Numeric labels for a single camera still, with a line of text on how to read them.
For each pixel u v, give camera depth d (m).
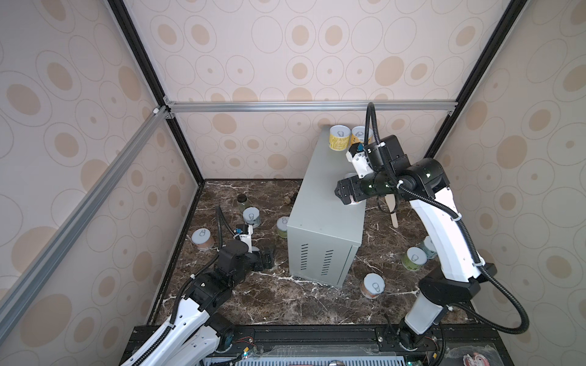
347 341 0.75
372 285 0.80
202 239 0.95
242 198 1.00
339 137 0.80
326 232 0.60
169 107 0.90
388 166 0.45
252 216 0.99
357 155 0.57
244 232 0.64
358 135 0.80
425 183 0.41
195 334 0.60
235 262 0.54
